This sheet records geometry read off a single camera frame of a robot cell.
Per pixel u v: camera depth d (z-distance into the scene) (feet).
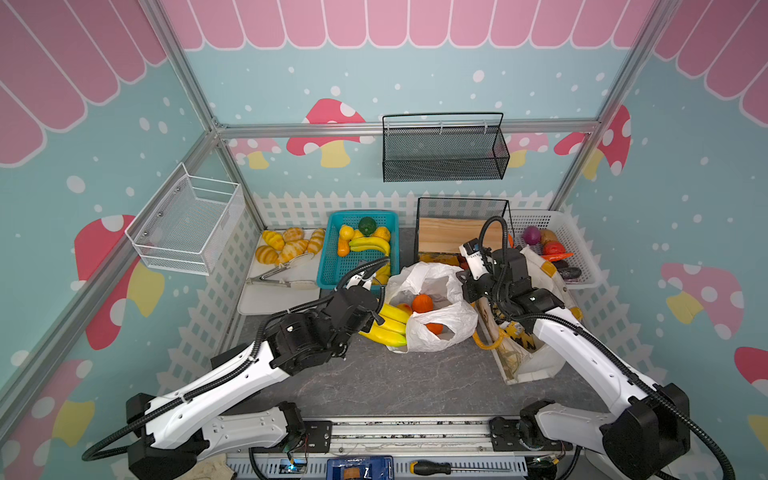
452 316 2.21
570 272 3.09
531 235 3.68
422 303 3.02
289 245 3.58
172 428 1.26
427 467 2.24
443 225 3.27
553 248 3.45
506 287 1.94
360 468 2.15
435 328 2.18
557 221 3.66
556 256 3.37
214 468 2.29
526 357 2.25
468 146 3.09
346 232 3.58
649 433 1.28
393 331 2.34
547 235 3.67
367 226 3.58
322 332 1.55
